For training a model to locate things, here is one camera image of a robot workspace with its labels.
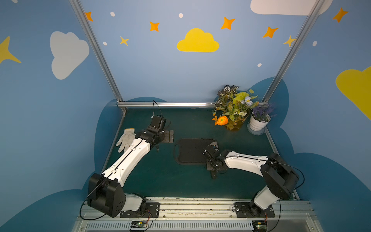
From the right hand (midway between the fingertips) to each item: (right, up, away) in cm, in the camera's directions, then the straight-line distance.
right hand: (212, 163), depth 91 cm
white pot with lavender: (+35, +30, +8) cm, 47 cm away
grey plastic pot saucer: (+37, +19, +16) cm, 44 cm away
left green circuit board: (-41, -25, -19) cm, 52 cm away
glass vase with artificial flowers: (+13, +36, -1) cm, 39 cm away
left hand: (-30, +20, -7) cm, 37 cm away
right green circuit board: (+21, -26, -19) cm, 39 cm away
